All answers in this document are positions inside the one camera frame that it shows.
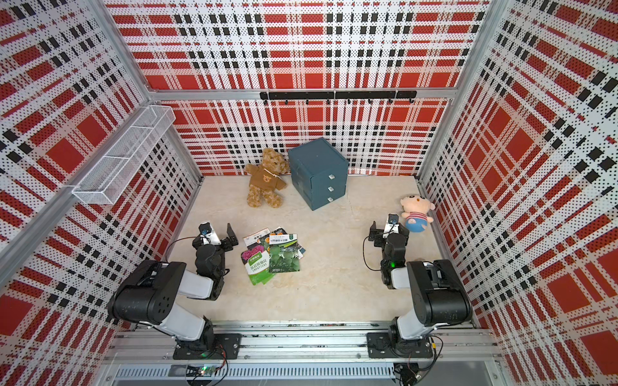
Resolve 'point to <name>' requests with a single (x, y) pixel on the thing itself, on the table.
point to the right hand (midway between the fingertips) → (390, 222)
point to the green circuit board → (201, 371)
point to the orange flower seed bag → (259, 238)
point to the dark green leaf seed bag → (284, 255)
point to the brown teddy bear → (266, 179)
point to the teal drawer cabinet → (319, 173)
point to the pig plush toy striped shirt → (416, 209)
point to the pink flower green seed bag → (257, 264)
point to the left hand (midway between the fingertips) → (221, 227)
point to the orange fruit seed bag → (301, 249)
